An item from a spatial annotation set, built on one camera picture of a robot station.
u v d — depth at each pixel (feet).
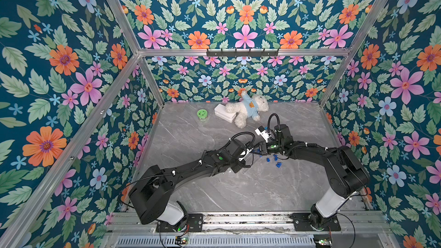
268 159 3.06
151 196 1.38
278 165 2.97
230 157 2.09
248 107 3.52
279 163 2.98
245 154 2.25
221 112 3.60
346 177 1.55
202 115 3.53
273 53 2.98
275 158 3.04
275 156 3.06
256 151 2.61
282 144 2.45
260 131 2.74
